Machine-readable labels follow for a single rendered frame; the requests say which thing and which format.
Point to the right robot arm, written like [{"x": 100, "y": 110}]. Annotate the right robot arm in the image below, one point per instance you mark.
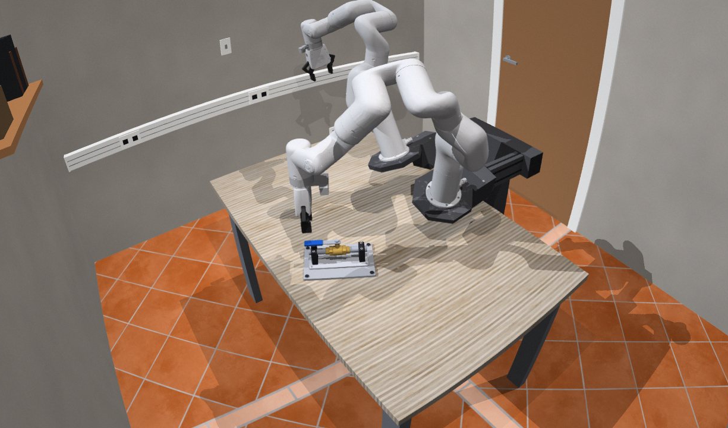
[{"x": 369, "y": 26}]

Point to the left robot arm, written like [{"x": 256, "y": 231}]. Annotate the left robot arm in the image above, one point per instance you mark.
[{"x": 460, "y": 142}]

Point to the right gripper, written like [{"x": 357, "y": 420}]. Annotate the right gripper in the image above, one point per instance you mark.
[{"x": 317, "y": 58}]

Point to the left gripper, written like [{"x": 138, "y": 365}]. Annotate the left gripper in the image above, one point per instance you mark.
[{"x": 302, "y": 201}]

